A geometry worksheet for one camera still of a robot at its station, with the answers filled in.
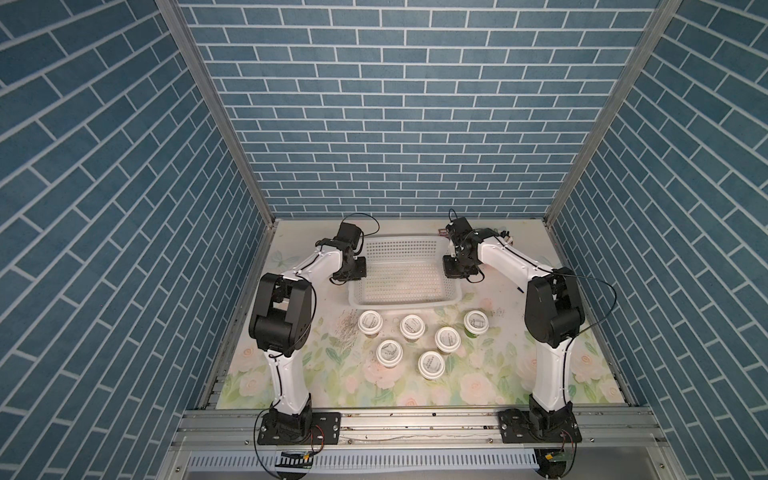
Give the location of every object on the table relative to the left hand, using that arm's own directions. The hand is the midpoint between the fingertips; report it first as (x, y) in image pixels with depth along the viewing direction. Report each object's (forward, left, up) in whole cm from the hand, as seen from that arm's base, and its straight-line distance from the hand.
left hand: (367, 274), depth 98 cm
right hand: (-1, -27, +1) cm, 27 cm away
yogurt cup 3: (-26, -8, 0) cm, 27 cm away
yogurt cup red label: (-18, -2, +1) cm, 18 cm away
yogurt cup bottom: (-30, -19, +1) cm, 35 cm away
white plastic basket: (+4, -13, -5) cm, 14 cm away
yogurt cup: (-19, -14, +1) cm, 24 cm away
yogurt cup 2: (-23, -24, +1) cm, 33 cm away
